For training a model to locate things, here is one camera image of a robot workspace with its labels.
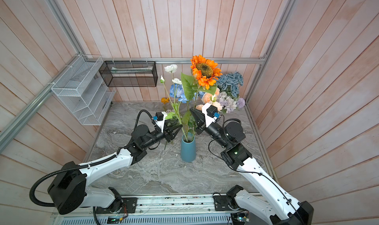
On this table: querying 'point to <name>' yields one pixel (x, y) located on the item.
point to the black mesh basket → (129, 73)
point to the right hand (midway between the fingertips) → (191, 109)
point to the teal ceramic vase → (188, 147)
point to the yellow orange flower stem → (165, 100)
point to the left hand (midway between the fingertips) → (179, 125)
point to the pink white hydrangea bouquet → (229, 104)
